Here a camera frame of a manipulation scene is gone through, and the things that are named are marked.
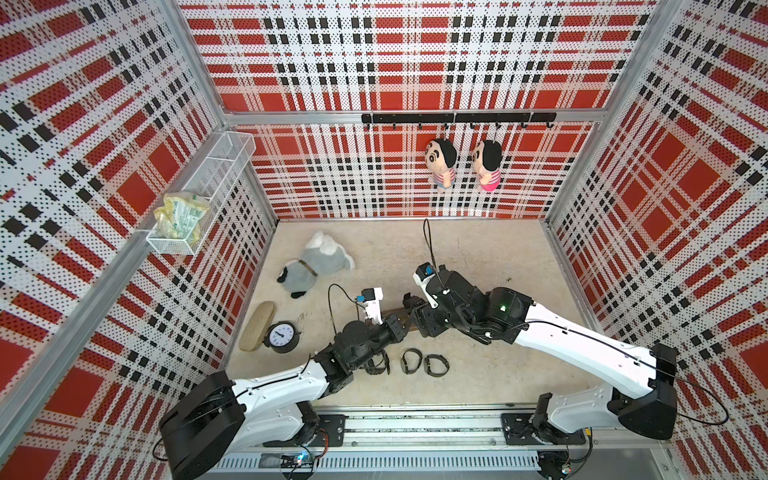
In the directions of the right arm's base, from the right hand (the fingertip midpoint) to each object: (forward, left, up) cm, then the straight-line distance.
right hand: (428, 312), depth 71 cm
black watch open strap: (-6, +6, -19) cm, 21 cm away
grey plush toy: (+27, +33, -13) cm, 45 cm away
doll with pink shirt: (+48, -21, +9) cm, 53 cm away
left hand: (+2, +1, -4) cm, 4 cm away
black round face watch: (-7, -1, -20) cm, 22 cm away
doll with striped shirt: (+46, -6, +11) cm, 48 cm away
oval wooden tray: (+7, +51, -19) cm, 55 cm away
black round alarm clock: (+2, +43, -20) cm, 47 cm away
